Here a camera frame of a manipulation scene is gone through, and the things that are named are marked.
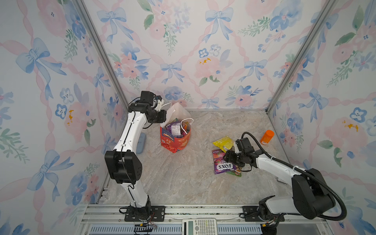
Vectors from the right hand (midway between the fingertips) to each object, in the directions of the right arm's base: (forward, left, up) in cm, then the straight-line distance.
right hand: (226, 158), depth 90 cm
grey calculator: (-35, +17, -2) cm, 39 cm away
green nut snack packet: (-8, -6, -3) cm, 10 cm away
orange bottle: (+14, -28, +3) cm, 31 cm away
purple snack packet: (+10, +31, +17) cm, 37 cm away
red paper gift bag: (+24, +31, +14) cm, 41 cm away
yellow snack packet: (+9, 0, +2) cm, 9 cm away
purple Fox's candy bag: (-5, +4, -1) cm, 6 cm away
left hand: (+15, +36, +21) cm, 44 cm away
